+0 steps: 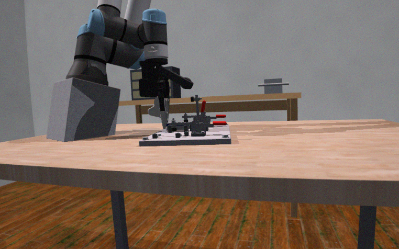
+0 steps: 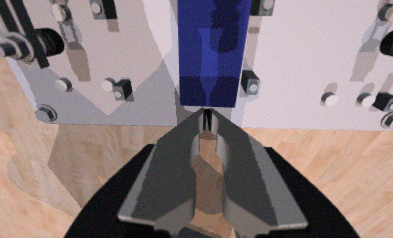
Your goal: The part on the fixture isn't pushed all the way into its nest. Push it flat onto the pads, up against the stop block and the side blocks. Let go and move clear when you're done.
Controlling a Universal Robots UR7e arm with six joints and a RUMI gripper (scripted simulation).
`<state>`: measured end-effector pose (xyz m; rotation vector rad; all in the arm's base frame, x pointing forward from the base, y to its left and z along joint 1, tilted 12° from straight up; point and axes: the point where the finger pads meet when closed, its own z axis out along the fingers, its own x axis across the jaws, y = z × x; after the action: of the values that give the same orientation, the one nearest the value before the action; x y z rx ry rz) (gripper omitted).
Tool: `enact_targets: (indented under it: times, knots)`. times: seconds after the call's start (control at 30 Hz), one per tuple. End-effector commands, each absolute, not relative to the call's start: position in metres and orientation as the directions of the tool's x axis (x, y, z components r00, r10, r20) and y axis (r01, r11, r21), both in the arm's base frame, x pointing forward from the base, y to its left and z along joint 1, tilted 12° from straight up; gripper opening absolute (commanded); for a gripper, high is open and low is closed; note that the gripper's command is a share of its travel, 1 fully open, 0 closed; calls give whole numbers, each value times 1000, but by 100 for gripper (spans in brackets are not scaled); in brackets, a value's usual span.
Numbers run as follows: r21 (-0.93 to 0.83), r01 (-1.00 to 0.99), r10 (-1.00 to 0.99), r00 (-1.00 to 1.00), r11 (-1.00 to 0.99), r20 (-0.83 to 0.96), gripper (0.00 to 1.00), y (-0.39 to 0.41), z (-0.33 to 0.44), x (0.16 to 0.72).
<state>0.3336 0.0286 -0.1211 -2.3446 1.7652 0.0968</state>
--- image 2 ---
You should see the blue flat plate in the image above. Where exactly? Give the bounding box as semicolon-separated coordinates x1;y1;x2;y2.
177;0;252;108

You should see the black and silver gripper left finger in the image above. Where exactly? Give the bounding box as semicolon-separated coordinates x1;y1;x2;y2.
63;108;207;238

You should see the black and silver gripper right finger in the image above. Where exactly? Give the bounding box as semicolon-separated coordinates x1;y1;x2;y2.
207;108;361;238

